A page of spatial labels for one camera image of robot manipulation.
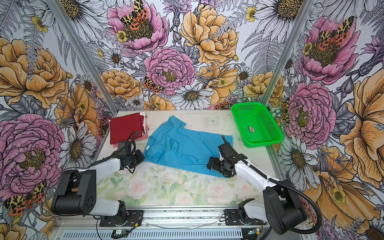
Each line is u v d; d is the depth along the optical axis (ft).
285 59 2.98
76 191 1.44
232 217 2.43
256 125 3.74
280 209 1.36
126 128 3.54
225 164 2.18
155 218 2.50
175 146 3.26
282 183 1.47
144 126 3.58
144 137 3.43
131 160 2.62
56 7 2.34
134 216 2.44
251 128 3.66
